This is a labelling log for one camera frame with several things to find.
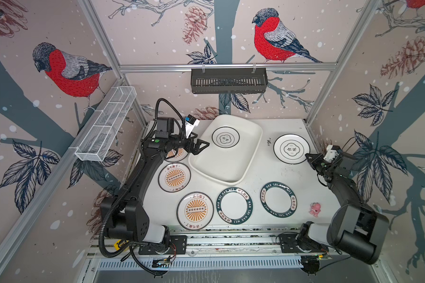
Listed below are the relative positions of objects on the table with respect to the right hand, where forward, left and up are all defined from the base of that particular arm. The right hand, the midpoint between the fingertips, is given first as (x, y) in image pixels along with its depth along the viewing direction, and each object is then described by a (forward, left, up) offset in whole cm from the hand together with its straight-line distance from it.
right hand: (306, 155), depth 85 cm
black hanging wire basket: (+43, +39, +16) cm, 60 cm away
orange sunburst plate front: (-24, +54, -14) cm, 61 cm away
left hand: (-2, +51, +14) cm, 53 cm away
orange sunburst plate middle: (-7, +68, -13) cm, 70 cm away
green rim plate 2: (-16, +13, -16) cm, 26 cm away
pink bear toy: (-20, -3, -15) cm, 26 cm away
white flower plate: (+5, +5, -2) cm, 8 cm away
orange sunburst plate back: (+7, +67, -12) cm, 68 cm away
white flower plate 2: (+22, +41, -13) cm, 48 cm away
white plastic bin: (+8, +38, -14) cm, 41 cm away
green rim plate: (-21, +35, -14) cm, 43 cm away
